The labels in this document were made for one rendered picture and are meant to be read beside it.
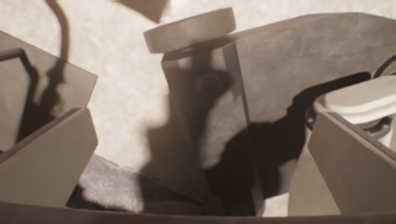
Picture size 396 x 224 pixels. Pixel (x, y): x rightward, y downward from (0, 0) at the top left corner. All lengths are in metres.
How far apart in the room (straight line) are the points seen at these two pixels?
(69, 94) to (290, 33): 0.59
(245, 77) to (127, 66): 0.32
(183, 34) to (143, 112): 0.33
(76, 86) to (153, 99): 0.22
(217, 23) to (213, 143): 0.25
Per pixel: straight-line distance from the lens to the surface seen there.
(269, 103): 0.48
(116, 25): 0.60
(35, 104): 0.74
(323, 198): 0.28
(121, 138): 0.69
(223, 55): 0.38
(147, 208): 0.88
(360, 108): 0.40
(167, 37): 0.39
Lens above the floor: 0.58
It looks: 66 degrees down
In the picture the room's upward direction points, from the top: 166 degrees clockwise
